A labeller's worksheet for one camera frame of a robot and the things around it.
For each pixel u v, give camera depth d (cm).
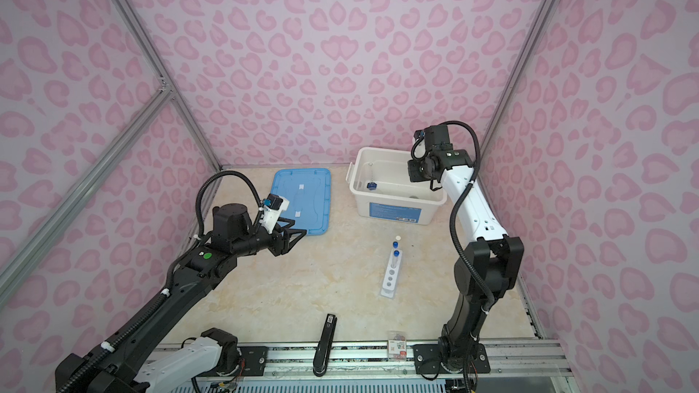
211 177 54
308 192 111
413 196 104
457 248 44
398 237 80
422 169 73
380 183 114
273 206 64
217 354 62
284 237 67
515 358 75
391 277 84
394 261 85
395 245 78
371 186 113
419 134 77
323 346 73
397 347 73
